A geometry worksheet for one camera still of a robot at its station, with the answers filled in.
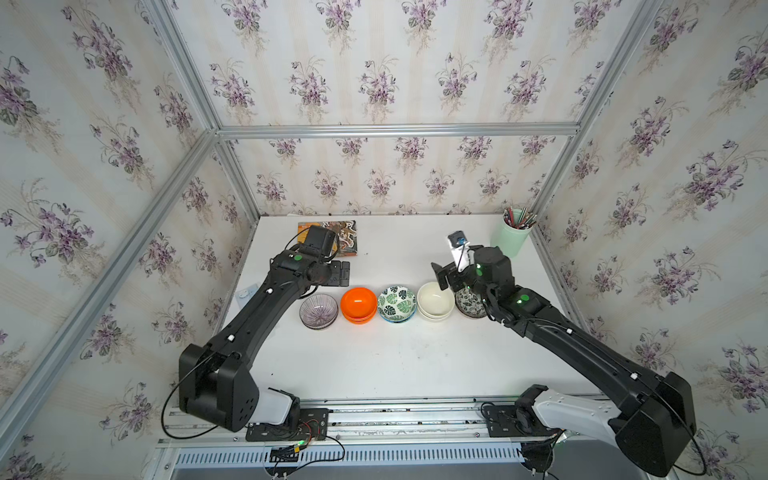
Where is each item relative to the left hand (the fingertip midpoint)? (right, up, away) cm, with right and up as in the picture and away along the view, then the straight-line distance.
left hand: (335, 275), depth 83 cm
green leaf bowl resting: (+18, -14, +8) cm, 24 cm away
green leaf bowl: (+18, -10, +10) cm, 23 cm away
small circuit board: (-10, -42, -11) cm, 45 cm away
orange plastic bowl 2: (+6, -14, +4) cm, 15 cm away
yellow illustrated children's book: (-2, +14, +32) cm, 35 cm away
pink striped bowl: (-7, -12, +8) cm, 16 cm away
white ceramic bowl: (+29, -9, +7) cm, 31 cm away
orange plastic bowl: (+6, -10, +7) cm, 13 cm away
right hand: (+31, +6, -5) cm, 32 cm away
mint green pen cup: (+56, +13, +15) cm, 60 cm away
